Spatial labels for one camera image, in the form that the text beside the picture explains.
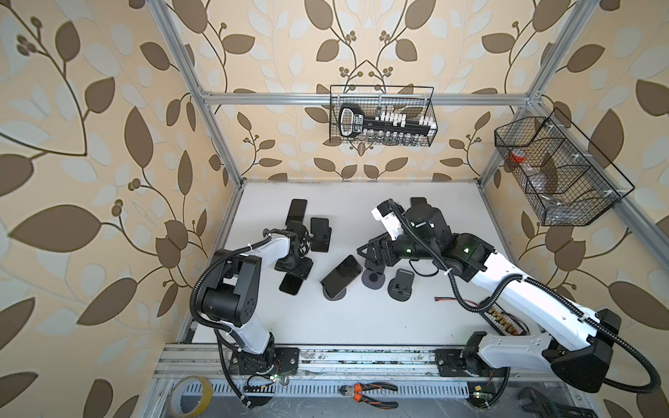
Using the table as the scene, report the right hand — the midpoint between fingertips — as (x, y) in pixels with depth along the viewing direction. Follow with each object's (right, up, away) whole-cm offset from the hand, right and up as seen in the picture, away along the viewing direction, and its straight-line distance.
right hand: (365, 246), depth 68 cm
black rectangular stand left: (-14, 0, +29) cm, 32 cm away
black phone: (-6, -12, +13) cm, 19 cm away
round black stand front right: (+13, -16, +16) cm, 26 cm away
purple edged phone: (-26, +9, +44) cm, 52 cm away
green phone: (+27, +13, +48) cm, 57 cm away
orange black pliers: (-2, -39, +2) cm, 39 cm away
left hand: (-24, -12, +25) cm, 36 cm away
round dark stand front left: (-7, -18, +13) cm, 24 cm away
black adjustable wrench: (+46, -41, -1) cm, 62 cm away
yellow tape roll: (-49, -37, -1) cm, 62 cm away
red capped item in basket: (+53, +28, +19) cm, 63 cm away
